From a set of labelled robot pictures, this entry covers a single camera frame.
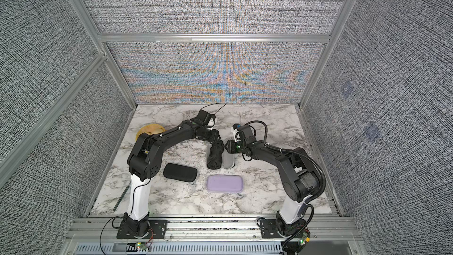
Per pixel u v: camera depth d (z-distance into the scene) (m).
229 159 0.93
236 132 0.86
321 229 0.75
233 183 0.83
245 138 0.74
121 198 0.82
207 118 0.81
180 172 0.91
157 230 0.73
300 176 0.48
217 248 0.70
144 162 0.55
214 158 0.90
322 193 0.47
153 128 1.06
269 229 0.72
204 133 0.84
